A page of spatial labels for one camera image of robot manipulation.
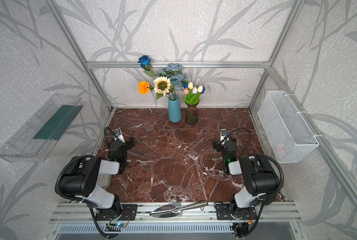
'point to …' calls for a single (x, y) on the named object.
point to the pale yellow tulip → (200, 88)
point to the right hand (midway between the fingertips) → (223, 132)
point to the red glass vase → (191, 114)
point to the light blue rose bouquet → (173, 72)
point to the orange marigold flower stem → (144, 87)
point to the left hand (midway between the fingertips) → (125, 131)
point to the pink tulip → (186, 91)
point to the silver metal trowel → (173, 209)
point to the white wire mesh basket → (291, 136)
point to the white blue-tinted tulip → (194, 90)
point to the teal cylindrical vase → (174, 110)
